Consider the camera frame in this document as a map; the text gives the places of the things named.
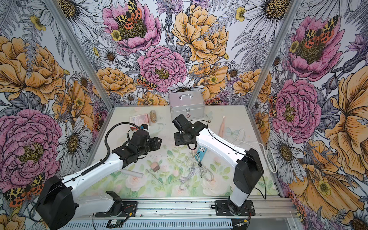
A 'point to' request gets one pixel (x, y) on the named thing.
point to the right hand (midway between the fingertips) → (182, 142)
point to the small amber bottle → (153, 116)
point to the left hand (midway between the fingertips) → (158, 144)
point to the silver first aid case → (190, 104)
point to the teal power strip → (201, 152)
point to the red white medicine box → (140, 119)
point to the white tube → (132, 173)
